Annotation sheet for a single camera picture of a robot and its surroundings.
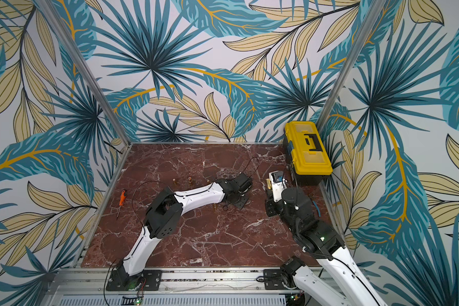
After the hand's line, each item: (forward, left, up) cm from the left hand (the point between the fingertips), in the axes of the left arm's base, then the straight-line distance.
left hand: (240, 202), depth 93 cm
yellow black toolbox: (+18, -33, +15) cm, 40 cm away
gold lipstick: (+11, +26, +2) cm, 28 cm away
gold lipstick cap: (+12, +35, 0) cm, 37 cm away
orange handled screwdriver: (+2, +59, -1) cm, 59 cm away
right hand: (-8, -9, +26) cm, 29 cm away
